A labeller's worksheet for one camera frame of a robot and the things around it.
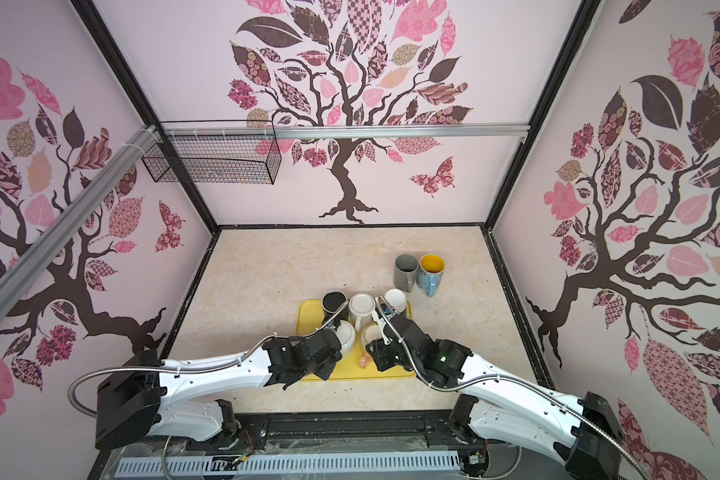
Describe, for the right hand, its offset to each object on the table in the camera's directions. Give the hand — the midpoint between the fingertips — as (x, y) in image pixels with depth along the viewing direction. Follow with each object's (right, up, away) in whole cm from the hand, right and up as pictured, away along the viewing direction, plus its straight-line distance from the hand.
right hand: (369, 344), depth 75 cm
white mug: (-2, +7, +11) cm, 13 cm away
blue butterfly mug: (+20, +17, +18) cm, 32 cm away
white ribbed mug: (-6, +1, +6) cm, 9 cm away
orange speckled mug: (0, +1, +7) cm, 7 cm away
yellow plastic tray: (-20, +2, +20) cm, 28 cm away
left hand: (-11, -7, +7) cm, 15 cm away
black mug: (-11, +9, +12) cm, 19 cm away
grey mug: (+12, +18, +19) cm, 29 cm away
